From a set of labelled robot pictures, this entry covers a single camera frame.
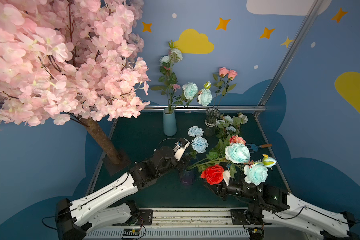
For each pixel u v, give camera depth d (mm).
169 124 984
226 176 579
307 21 737
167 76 852
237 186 553
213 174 530
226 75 887
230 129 1076
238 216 756
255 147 1026
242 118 1132
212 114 982
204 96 648
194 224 734
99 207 419
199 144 604
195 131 665
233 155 457
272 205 487
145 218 733
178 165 608
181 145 574
